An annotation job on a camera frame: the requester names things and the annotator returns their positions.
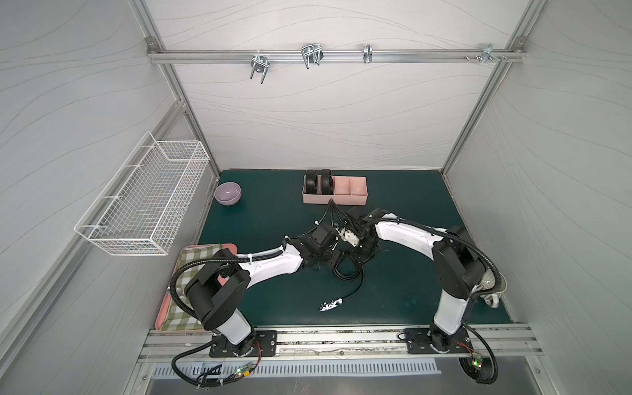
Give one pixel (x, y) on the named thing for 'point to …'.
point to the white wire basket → (141, 209)
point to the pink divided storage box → (347, 191)
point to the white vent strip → (296, 370)
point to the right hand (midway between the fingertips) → (357, 260)
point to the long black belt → (311, 182)
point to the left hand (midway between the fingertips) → (338, 253)
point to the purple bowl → (227, 193)
